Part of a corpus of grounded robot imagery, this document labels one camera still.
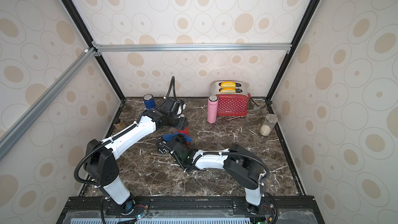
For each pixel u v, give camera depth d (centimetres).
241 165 48
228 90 97
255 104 116
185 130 88
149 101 91
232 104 100
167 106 66
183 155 66
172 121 71
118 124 95
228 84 101
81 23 80
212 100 90
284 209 73
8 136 51
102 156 44
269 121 89
